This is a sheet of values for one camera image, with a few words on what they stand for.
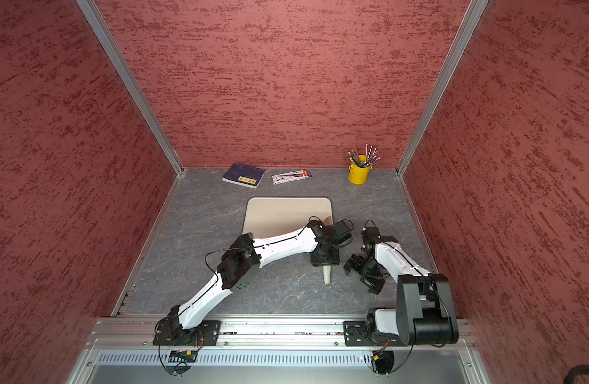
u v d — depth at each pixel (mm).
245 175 1175
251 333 757
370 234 744
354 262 807
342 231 726
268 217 1006
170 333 646
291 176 1173
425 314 421
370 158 1089
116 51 795
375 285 753
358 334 741
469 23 737
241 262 593
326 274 850
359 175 1134
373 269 725
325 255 763
